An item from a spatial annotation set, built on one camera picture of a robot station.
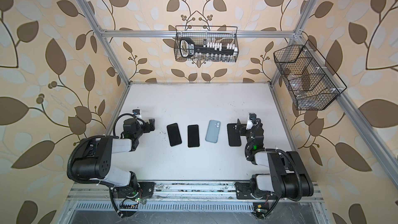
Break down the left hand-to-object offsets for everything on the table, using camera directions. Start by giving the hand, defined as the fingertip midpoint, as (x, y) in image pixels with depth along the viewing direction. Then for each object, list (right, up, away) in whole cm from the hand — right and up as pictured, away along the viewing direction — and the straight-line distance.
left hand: (146, 118), depth 94 cm
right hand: (+61, -1, -5) cm, 61 cm away
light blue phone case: (+41, -8, 0) cm, 42 cm away
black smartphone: (+17, -9, -1) cm, 19 cm away
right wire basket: (+87, +20, -22) cm, 92 cm away
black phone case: (+54, -12, -1) cm, 55 cm away
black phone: (+29, -11, -3) cm, 31 cm away
